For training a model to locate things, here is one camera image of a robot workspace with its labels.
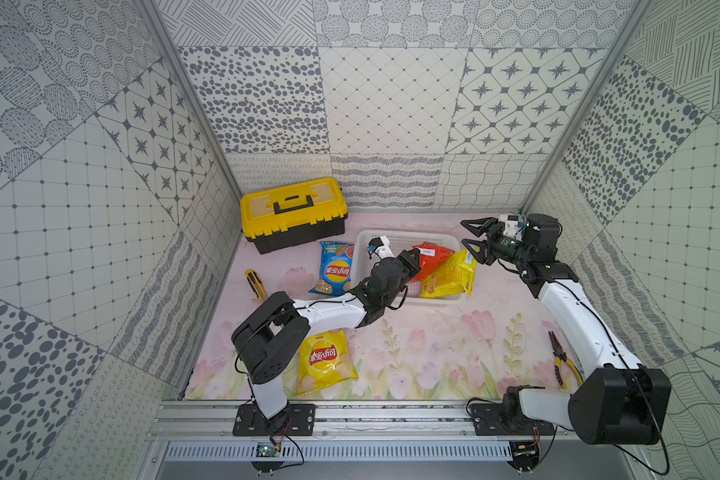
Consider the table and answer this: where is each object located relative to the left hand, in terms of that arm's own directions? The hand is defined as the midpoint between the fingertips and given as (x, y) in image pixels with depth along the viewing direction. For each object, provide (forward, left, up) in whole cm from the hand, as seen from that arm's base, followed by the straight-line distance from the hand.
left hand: (425, 244), depth 80 cm
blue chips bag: (+6, +27, -17) cm, 33 cm away
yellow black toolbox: (+17, +41, -7) cm, 45 cm away
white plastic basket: (+2, +7, -1) cm, 7 cm away
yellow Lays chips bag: (-26, +27, -19) cm, 42 cm away
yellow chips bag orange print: (-4, -9, -9) cm, 13 cm away
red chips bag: (0, -3, -6) cm, 7 cm away
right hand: (+1, -9, +4) cm, 10 cm away
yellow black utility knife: (0, +54, -22) cm, 58 cm away
